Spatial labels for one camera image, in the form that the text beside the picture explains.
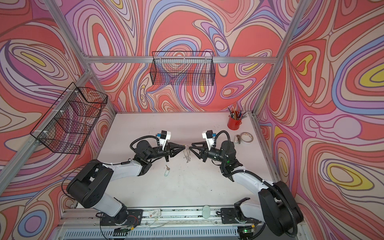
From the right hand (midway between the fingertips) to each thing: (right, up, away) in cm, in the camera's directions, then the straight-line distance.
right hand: (192, 149), depth 76 cm
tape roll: (+39, +4, +28) cm, 48 cm away
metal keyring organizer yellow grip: (-3, -2, 0) cm, 4 cm away
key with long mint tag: (-16, -16, +12) cm, 26 cm away
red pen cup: (+30, +13, +32) cm, 46 cm away
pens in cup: (+32, +20, +28) cm, 47 cm away
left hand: (-4, 0, -3) cm, 5 cm away
